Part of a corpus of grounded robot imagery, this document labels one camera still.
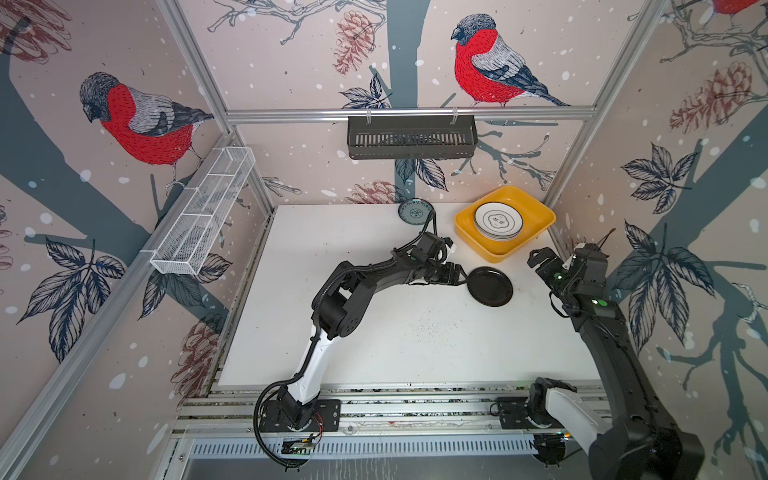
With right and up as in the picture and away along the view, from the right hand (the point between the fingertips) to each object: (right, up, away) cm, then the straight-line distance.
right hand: (540, 262), depth 80 cm
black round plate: (-8, -10, +16) cm, 20 cm away
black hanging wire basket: (-33, +41, +25) cm, 59 cm away
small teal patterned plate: (-31, +17, +43) cm, 55 cm away
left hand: (-18, -7, +11) cm, 22 cm away
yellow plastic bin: (+16, +14, +34) cm, 40 cm away
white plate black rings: (0, +13, +31) cm, 33 cm away
